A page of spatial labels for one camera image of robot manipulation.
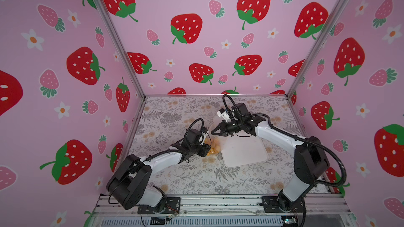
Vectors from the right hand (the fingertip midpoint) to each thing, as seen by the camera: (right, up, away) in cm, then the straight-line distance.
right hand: (210, 135), depth 78 cm
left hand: (-1, -8, +10) cm, 13 cm away
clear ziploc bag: (+5, -6, +12) cm, 15 cm away
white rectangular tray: (+21, -13, +18) cm, 30 cm away
